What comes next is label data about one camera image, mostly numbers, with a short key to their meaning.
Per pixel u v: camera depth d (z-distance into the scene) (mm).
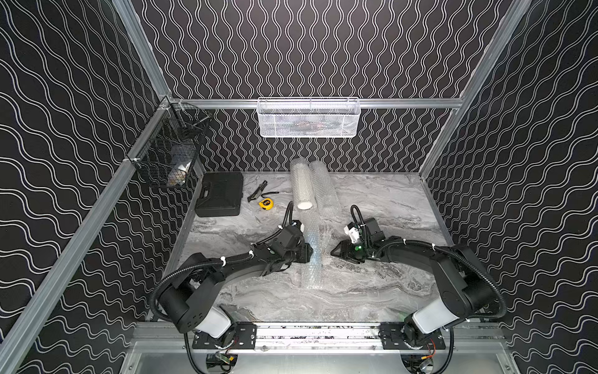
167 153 925
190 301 434
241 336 736
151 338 748
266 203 1063
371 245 728
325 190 1033
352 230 873
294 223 786
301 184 1063
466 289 453
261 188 1133
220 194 1051
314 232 923
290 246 680
